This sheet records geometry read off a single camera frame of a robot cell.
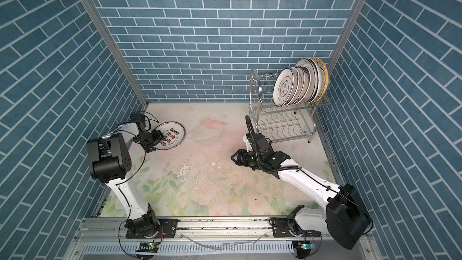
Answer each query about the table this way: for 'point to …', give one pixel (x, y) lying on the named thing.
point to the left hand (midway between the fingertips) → (165, 141)
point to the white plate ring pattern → (283, 86)
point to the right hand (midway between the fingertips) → (236, 158)
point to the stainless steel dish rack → (280, 124)
